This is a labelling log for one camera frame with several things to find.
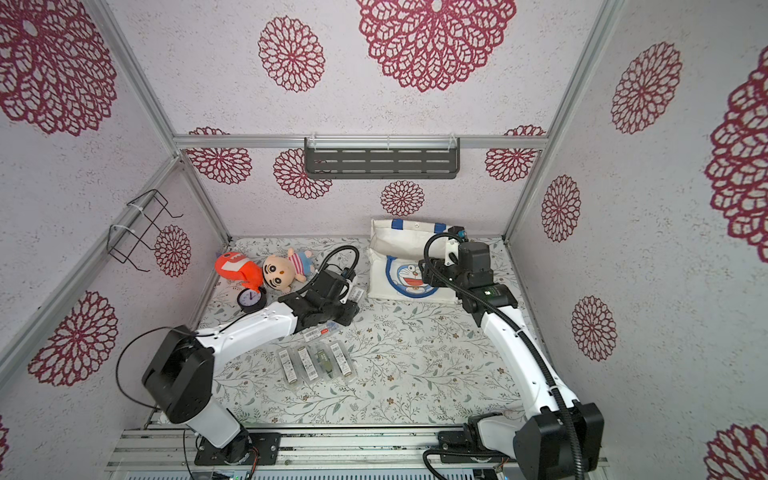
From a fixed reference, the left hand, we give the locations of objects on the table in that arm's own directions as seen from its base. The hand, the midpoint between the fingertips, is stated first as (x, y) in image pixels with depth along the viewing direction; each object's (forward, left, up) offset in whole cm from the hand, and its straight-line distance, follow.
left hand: (352, 309), depth 89 cm
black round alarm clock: (+8, +36, -8) cm, 37 cm away
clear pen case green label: (-13, +8, -8) cm, 17 cm away
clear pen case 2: (-13, +3, -8) cm, 15 cm away
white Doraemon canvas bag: (+22, -13, +2) cm, 25 cm away
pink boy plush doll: (+15, +25, -2) cm, 29 cm away
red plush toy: (+18, +41, -3) cm, 45 cm away
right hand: (+5, -22, +17) cm, 28 cm away
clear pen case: (-15, +18, -7) cm, 24 cm away
